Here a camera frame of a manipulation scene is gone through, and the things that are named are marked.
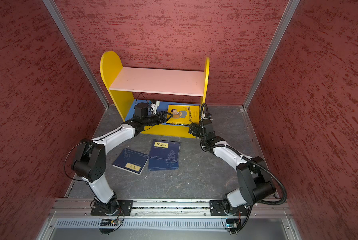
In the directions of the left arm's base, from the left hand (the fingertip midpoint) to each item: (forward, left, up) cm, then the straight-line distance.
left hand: (170, 118), depth 88 cm
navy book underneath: (-21, +9, -19) cm, 29 cm away
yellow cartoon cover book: (+5, -9, -2) cm, 11 cm away
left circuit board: (-50, +27, -20) cm, 60 cm away
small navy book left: (-18, +25, -20) cm, 37 cm away
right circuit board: (-50, -32, -19) cm, 62 cm away
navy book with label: (-12, +4, -17) cm, 21 cm away
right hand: (-3, -14, -6) cm, 16 cm away
